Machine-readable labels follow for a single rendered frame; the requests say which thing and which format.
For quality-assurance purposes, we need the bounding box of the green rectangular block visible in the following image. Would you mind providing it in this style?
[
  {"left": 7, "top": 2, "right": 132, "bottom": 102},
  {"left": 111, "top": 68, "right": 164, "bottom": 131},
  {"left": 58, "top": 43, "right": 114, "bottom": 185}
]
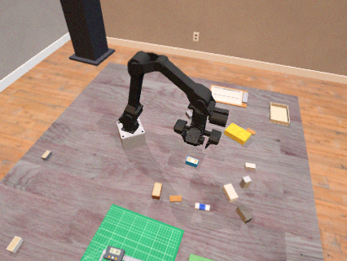
[{"left": 188, "top": 254, "right": 214, "bottom": 261}]

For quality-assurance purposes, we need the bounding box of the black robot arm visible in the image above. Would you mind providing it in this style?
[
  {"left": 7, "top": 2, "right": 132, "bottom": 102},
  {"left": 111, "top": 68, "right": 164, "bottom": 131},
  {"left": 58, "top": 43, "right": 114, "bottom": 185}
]
[{"left": 118, "top": 51, "right": 229, "bottom": 146}]

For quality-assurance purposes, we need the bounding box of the green cutting mat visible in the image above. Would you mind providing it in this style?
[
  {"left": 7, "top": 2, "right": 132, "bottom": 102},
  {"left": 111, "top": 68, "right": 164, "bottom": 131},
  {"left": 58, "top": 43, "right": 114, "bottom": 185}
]
[{"left": 80, "top": 204, "right": 184, "bottom": 261}]

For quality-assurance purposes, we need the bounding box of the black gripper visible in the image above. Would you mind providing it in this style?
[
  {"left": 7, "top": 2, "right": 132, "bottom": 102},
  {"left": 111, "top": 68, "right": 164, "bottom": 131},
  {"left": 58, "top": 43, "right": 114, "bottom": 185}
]
[{"left": 173, "top": 119, "right": 222, "bottom": 149}]

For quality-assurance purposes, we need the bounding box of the blue block with black label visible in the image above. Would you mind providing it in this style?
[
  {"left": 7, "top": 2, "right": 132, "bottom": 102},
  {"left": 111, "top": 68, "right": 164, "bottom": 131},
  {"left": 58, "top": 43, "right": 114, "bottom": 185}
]
[{"left": 186, "top": 156, "right": 199, "bottom": 167}]

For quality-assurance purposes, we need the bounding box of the yellow sponge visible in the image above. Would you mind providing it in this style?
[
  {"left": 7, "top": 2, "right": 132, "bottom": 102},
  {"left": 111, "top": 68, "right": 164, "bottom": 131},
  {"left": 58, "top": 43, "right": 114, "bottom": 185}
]
[{"left": 224, "top": 123, "right": 251, "bottom": 145}]

